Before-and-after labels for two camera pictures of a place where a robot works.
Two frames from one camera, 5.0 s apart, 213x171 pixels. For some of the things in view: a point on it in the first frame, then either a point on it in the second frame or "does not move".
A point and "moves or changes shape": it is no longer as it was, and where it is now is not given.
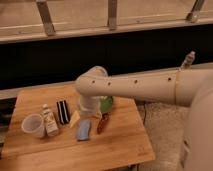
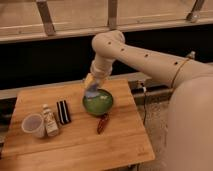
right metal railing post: (194, 14) does not move
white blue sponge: (83, 129) moves or changes shape
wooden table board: (49, 133) does not move
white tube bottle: (51, 123) does not move
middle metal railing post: (112, 13) does not move
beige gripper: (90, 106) to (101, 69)
